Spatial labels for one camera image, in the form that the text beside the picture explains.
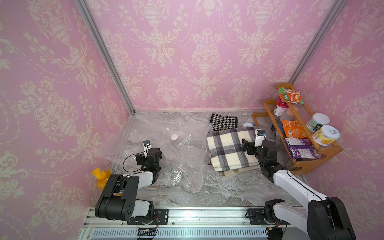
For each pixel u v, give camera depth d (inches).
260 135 28.7
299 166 30.6
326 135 25.3
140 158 31.5
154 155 27.7
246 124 41.7
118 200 17.0
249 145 30.2
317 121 27.2
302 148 31.2
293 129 34.1
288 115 34.6
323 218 16.0
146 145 30.9
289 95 33.5
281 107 35.6
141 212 24.5
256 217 28.7
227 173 32.3
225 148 33.8
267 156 25.5
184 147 39.2
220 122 42.9
